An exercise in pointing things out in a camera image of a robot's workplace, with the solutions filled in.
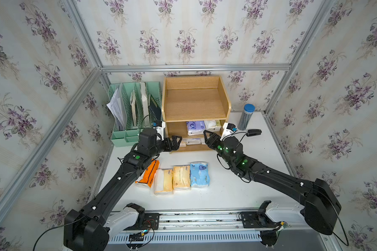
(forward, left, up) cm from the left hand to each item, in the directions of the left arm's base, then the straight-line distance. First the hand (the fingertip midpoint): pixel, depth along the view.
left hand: (176, 139), depth 76 cm
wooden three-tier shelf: (+17, -7, +8) cm, 20 cm away
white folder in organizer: (+28, +21, -3) cm, 35 cm away
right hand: (+2, -15, +2) cm, 15 cm away
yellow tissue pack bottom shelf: (+9, -3, -18) cm, 21 cm away
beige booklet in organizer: (+29, +29, -5) cm, 42 cm away
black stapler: (+21, -50, -21) cm, 58 cm away
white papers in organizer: (+22, +35, +2) cm, 42 cm away
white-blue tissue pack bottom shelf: (+10, -10, -17) cm, 22 cm away
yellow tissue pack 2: (-12, -2, -18) cm, 22 cm away
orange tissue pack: (-10, +15, -17) cm, 25 cm away
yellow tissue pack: (-14, +7, -19) cm, 25 cm away
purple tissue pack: (+9, -10, -2) cm, 14 cm away
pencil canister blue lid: (+24, -43, -8) cm, 50 cm away
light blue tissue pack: (-10, -12, -19) cm, 25 cm away
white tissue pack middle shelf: (+10, -18, -1) cm, 21 cm away
